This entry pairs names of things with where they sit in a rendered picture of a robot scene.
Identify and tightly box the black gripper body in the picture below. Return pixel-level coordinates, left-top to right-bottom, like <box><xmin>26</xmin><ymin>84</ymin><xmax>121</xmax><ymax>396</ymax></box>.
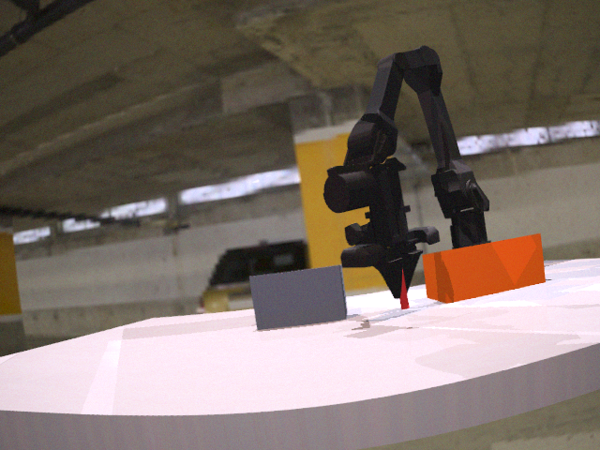
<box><xmin>341</xmin><ymin>200</ymin><xmax>440</xmax><ymax>268</ymax></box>

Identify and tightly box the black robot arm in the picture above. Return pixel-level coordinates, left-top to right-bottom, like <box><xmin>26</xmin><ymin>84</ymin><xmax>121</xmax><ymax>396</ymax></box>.
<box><xmin>323</xmin><ymin>45</ymin><xmax>491</xmax><ymax>249</ymax></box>

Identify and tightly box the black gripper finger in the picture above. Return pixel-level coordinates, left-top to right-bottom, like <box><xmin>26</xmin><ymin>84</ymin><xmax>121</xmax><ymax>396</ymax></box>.
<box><xmin>397</xmin><ymin>250</ymin><xmax>423</xmax><ymax>293</ymax></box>
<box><xmin>372</xmin><ymin>258</ymin><xmax>403</xmax><ymax>300</ymax></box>

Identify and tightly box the red peg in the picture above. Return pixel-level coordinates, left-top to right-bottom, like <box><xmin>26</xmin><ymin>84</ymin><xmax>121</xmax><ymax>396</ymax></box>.
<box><xmin>399</xmin><ymin>268</ymin><xmax>410</xmax><ymax>309</ymax></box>

